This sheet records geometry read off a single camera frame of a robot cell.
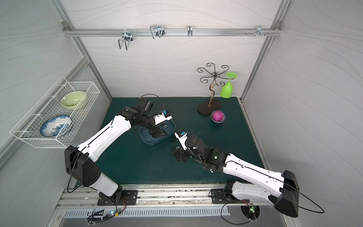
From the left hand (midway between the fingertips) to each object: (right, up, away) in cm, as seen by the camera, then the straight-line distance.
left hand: (163, 127), depth 79 cm
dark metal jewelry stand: (+35, +13, +35) cm, 51 cm away
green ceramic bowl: (-45, +15, -7) cm, 48 cm away
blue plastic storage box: (0, -2, +24) cm, 24 cm away
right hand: (+9, -8, -7) cm, 14 cm away
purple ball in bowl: (+36, +5, +22) cm, 43 cm away
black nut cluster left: (+4, -11, +17) cm, 20 cm away
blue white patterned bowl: (-47, +2, -15) cm, 50 cm away
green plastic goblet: (+41, +25, +16) cm, 51 cm away
